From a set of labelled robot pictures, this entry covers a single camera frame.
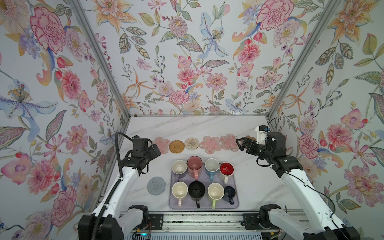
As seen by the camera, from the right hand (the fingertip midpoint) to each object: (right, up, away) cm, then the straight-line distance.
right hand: (242, 141), depth 78 cm
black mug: (-24, -27, +4) cm, 36 cm away
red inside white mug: (-6, -18, +12) cm, 22 cm away
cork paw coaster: (+1, +2, -9) cm, 10 cm away
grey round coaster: (-47, -26, +8) cm, 54 cm away
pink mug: (-25, -15, +11) cm, 31 cm away
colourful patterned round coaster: (-26, -4, +26) cm, 37 cm away
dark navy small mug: (-6, -28, +4) cm, 29 cm away
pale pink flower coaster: (-47, -4, +26) cm, 54 cm away
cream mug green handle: (-13, -28, +4) cm, 31 cm away
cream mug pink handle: (-33, -27, +4) cm, 43 cm away
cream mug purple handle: (-34, -16, +11) cm, 39 cm away
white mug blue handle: (-15, -14, +9) cm, 22 cm away
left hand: (-47, -6, +6) cm, 48 cm away
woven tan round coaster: (-37, -6, +26) cm, 45 cm away
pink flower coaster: (-13, -4, +27) cm, 30 cm away
